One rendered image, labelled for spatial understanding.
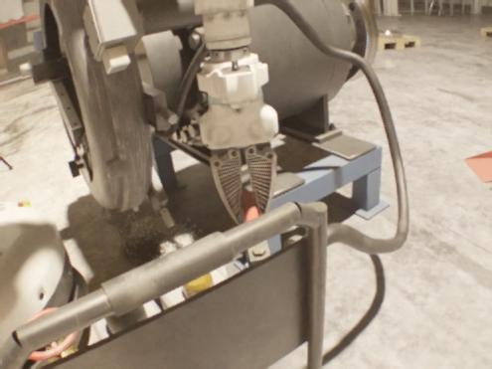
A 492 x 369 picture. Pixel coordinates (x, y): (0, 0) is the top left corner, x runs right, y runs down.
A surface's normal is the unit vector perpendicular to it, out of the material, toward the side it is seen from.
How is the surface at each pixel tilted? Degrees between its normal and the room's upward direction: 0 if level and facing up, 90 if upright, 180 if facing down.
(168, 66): 84
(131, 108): 91
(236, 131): 94
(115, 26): 68
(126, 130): 98
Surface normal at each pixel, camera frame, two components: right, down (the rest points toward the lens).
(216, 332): 0.58, 0.33
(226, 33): 0.00, 0.47
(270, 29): 0.52, 0.07
